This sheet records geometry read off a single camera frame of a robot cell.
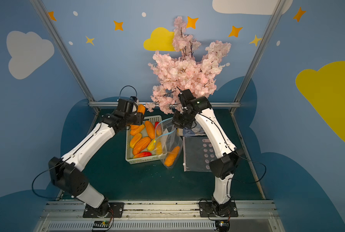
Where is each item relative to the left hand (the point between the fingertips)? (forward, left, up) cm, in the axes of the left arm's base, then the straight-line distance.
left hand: (140, 114), depth 83 cm
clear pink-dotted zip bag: (-10, -37, -26) cm, 47 cm away
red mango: (+7, -9, -22) cm, 24 cm away
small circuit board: (-51, +16, -28) cm, 61 cm away
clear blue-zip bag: (-13, -17, -10) cm, 24 cm away
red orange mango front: (-15, -1, -21) cm, 26 cm away
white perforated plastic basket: (-7, -1, -21) cm, 22 cm away
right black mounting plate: (-44, -41, -24) cm, 65 cm away
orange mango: (-16, -20, -20) cm, 33 cm away
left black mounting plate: (-45, +11, -24) cm, 53 cm away
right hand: (-7, -21, +1) cm, 23 cm away
